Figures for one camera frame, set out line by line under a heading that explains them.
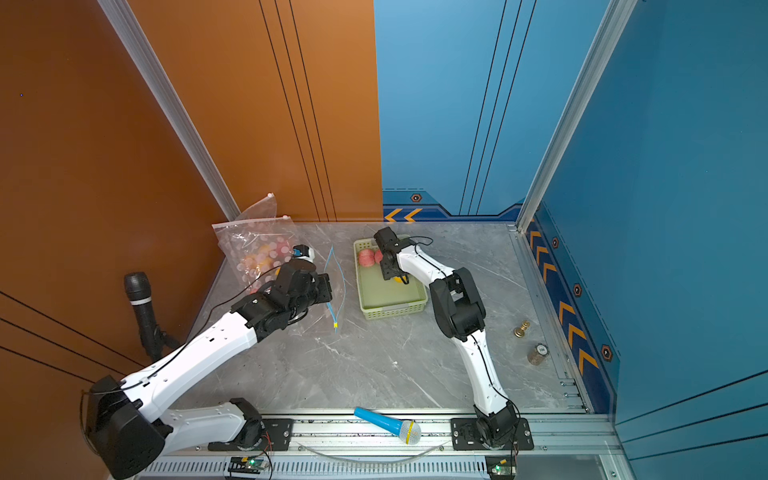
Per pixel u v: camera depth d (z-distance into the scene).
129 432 0.37
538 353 0.81
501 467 0.71
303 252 0.69
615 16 0.70
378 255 1.04
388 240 0.84
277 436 0.74
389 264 0.77
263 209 1.11
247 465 0.71
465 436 0.72
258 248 0.98
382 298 0.95
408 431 0.71
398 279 0.97
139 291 0.66
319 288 0.70
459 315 0.60
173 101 0.85
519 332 0.89
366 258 1.03
